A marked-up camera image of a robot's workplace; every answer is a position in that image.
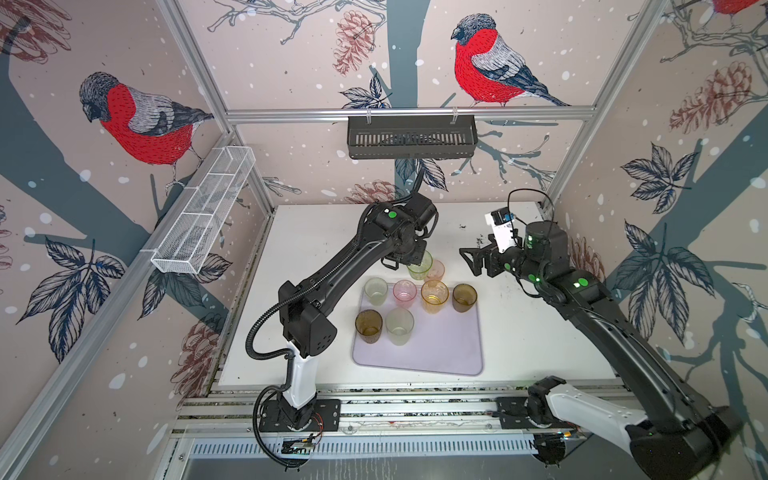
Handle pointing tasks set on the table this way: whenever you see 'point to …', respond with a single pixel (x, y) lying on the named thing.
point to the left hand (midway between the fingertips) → (412, 258)
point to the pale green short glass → (376, 288)
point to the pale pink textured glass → (437, 271)
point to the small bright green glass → (419, 273)
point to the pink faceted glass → (404, 293)
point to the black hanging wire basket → (412, 136)
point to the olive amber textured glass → (369, 324)
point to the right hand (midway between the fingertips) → (473, 245)
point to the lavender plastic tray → (447, 342)
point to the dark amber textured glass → (464, 296)
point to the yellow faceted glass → (434, 294)
